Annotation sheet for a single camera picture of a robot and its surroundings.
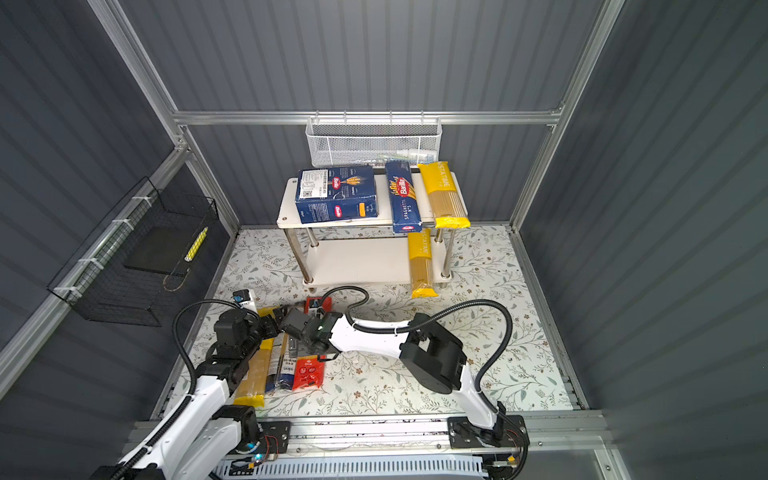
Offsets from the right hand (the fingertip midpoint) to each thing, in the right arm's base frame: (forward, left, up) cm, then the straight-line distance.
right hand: (309, 348), depth 84 cm
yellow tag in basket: (+18, +28, +24) cm, 41 cm away
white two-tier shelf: (+37, -12, -1) cm, 39 cm away
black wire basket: (+19, +39, +25) cm, 50 cm away
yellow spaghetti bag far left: (-11, +14, -1) cm, 18 cm away
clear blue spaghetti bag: (-4, +7, -1) cm, 8 cm away
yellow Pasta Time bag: (+26, -33, +4) cm, 43 cm away
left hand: (+8, +11, +7) cm, 16 cm away
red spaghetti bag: (-6, -1, -2) cm, 6 cm away
